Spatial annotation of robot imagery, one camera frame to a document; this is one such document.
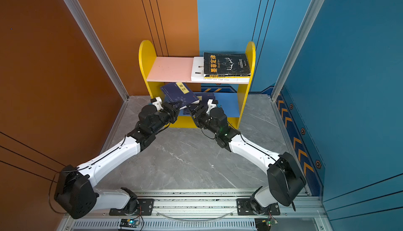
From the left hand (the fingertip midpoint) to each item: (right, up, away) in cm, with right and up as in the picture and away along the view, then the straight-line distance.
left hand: (184, 100), depth 73 cm
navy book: (+9, +3, +22) cm, 24 cm away
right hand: (+1, -4, 0) cm, 4 cm away
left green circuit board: (-26, -56, -2) cm, 62 cm away
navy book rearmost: (-2, +5, +6) cm, 8 cm away
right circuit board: (+36, -56, -3) cm, 67 cm away
